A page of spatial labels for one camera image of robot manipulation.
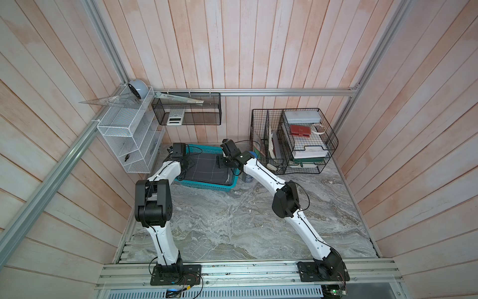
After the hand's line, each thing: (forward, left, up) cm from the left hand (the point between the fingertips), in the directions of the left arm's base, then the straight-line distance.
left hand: (189, 164), depth 101 cm
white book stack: (0, -64, +11) cm, 65 cm away
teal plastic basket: (0, -10, +13) cm, 17 cm away
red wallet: (+11, -59, +16) cm, 62 cm away
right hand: (+2, -17, +2) cm, 17 cm away
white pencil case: (+22, -62, +16) cm, 68 cm away
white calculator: (+19, +6, +19) cm, 27 cm away
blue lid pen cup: (-20, -30, +17) cm, 40 cm away
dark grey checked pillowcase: (-2, -10, 0) cm, 10 cm away
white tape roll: (+16, -71, +13) cm, 74 cm away
